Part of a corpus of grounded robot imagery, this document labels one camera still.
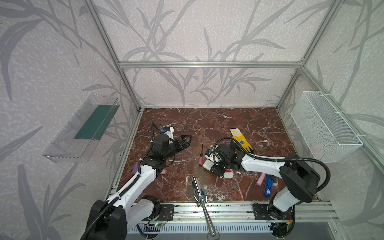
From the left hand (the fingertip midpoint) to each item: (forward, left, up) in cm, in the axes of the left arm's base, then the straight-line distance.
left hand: (190, 135), depth 80 cm
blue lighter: (-21, -43, -15) cm, 50 cm away
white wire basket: (-8, -60, +16) cm, 63 cm away
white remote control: (-10, -10, -16) cm, 21 cm away
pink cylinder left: (-14, +15, -17) cm, 27 cm away
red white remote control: (-15, -22, -17) cm, 32 cm away
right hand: (-8, -13, -17) cm, 23 cm away
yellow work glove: (+12, -31, -18) cm, 38 cm away
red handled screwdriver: (-4, -6, -18) cm, 19 cm away
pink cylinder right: (-17, -40, -17) cm, 47 cm away
